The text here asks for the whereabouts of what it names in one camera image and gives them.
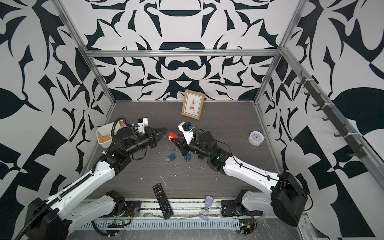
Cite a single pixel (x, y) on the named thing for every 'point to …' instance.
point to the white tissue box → (104, 134)
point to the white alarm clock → (256, 138)
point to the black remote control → (163, 201)
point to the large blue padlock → (172, 156)
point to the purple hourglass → (208, 201)
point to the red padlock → (171, 135)
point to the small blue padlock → (188, 156)
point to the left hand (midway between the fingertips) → (168, 126)
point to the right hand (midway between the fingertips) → (173, 137)
